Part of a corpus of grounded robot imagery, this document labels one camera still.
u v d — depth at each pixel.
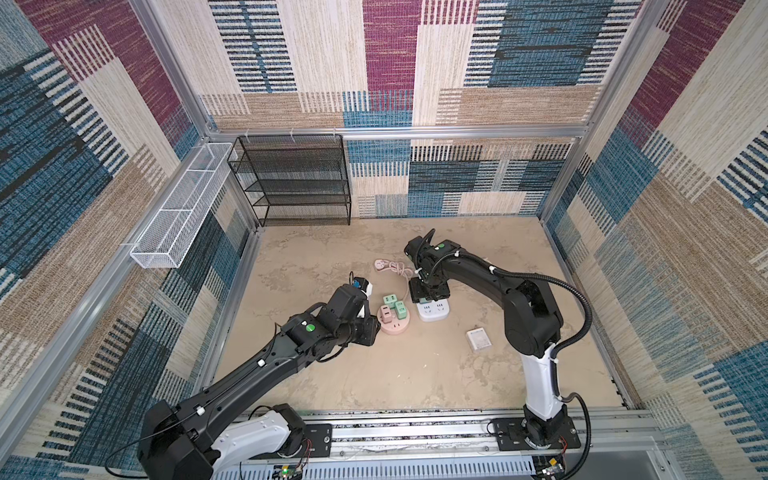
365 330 0.67
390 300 0.90
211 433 0.41
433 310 0.93
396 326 0.89
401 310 0.89
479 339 0.87
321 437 0.74
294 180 1.10
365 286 0.70
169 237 0.71
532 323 0.52
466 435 0.76
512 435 0.73
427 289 0.82
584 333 0.49
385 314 0.87
